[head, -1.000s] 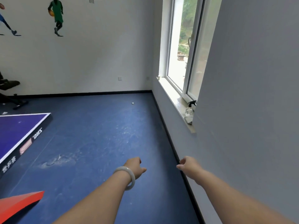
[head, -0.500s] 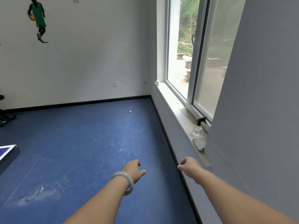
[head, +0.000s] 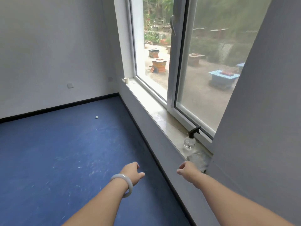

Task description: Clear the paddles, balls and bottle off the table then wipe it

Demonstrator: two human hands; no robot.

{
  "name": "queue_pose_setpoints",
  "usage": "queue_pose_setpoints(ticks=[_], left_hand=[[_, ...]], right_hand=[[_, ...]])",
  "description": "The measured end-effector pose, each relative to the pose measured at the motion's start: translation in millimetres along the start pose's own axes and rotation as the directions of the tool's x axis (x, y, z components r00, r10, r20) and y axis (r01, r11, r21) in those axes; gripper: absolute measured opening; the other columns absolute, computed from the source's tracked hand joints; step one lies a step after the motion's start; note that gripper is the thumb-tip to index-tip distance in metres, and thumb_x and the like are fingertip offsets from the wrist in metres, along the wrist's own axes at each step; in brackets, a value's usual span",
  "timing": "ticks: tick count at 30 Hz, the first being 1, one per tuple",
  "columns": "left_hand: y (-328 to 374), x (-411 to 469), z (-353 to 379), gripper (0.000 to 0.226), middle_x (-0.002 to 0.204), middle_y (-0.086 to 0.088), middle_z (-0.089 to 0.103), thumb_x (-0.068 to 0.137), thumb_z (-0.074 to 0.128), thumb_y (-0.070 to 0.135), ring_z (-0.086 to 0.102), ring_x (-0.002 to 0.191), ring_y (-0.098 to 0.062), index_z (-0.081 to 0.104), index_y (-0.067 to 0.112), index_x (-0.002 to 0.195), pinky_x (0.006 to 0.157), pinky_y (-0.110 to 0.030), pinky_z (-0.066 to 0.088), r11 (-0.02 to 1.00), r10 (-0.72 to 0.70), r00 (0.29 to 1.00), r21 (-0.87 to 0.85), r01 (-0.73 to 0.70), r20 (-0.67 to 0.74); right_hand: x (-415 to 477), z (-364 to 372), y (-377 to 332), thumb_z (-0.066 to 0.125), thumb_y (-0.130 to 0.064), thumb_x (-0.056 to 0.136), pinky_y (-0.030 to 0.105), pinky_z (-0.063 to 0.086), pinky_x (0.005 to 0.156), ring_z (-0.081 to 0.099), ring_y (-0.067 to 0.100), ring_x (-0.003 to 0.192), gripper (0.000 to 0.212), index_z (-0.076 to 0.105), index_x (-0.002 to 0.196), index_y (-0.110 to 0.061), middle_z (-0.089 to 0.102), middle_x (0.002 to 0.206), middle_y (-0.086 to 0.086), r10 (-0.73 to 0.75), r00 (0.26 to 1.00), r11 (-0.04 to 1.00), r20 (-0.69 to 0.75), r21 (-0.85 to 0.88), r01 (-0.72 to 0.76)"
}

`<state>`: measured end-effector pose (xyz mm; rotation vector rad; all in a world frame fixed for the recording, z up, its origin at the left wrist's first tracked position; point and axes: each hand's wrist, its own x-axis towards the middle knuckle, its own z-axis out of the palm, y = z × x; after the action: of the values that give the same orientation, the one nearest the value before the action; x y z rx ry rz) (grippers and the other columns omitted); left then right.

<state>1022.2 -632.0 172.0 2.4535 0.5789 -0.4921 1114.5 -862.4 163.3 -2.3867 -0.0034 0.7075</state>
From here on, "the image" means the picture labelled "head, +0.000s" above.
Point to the white window sill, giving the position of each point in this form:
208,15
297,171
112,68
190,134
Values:
150,108

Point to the person's right hand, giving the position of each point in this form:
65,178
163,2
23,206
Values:
190,172

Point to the person's left hand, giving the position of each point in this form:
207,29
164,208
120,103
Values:
132,172

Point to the blue roofed beehive box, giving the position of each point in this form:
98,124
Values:
240,68
223,80

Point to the orange wooden beehive box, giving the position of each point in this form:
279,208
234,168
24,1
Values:
160,67

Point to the person's left forearm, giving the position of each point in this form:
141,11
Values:
98,207

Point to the white jade bangle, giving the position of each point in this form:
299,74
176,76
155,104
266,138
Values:
121,176

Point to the person's right forearm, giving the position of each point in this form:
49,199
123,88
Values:
235,204

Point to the green trees outside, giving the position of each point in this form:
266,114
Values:
160,4

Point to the grey cleaning cloth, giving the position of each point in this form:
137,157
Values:
200,160

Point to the brown wooden beehive box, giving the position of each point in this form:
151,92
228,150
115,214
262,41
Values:
154,54
196,59

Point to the small white cup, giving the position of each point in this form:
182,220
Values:
126,80

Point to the white framed window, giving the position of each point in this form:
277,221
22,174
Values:
174,80

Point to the white wall socket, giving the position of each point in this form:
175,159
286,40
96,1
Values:
70,85

